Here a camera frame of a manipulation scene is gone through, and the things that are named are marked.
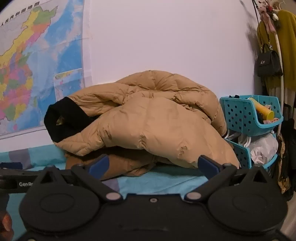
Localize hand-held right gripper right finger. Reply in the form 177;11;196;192
184;155;270;202

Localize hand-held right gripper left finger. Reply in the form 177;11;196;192
38;154;122;201

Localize tan down jacket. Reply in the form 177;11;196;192
44;70;240;179

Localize white clothes hangers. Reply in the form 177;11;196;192
228;130;252;148

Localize dark hanging clothes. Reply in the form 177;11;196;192
276;104;296;202

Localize person's left hand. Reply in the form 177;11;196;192
0;212;13;240

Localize blue perforated plastic basket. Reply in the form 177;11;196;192
225;138;278;170
220;95;284;135

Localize teal and grey bed sheet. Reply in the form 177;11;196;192
0;145;208;239

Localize white plastic bag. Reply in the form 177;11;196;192
250;133;279;165

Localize yellow tube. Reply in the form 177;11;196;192
248;97;275;121

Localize white coat rack pole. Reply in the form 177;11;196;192
273;30;287;139

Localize black handbag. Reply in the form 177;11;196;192
257;44;283;78

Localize mustard yellow hanging coat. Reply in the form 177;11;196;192
257;9;296;93

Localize pink plush toy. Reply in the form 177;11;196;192
257;0;279;33

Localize colourful wall map poster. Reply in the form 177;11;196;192
0;0;94;140

